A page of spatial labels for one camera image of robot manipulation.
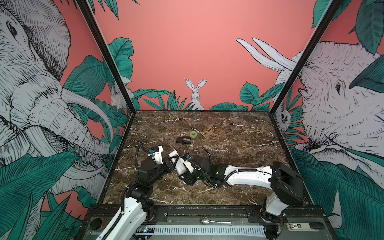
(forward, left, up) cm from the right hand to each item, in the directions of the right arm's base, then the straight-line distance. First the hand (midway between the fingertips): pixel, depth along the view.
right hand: (179, 174), depth 76 cm
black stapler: (+28, +1, -11) cm, 30 cm away
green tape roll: (+34, -6, -11) cm, 36 cm away
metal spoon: (-19, -13, -11) cm, 26 cm away
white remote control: (+3, 0, +4) cm, 5 cm away
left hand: (+7, +1, +7) cm, 10 cm away
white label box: (-21, -58, -8) cm, 62 cm away
